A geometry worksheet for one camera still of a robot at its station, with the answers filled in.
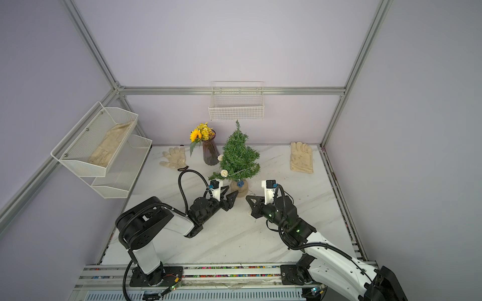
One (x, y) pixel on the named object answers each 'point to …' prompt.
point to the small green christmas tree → (238, 162)
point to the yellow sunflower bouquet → (203, 132)
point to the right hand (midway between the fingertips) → (248, 200)
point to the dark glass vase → (210, 152)
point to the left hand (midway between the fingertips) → (233, 190)
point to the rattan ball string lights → (224, 173)
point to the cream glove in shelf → (102, 154)
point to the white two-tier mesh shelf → (115, 180)
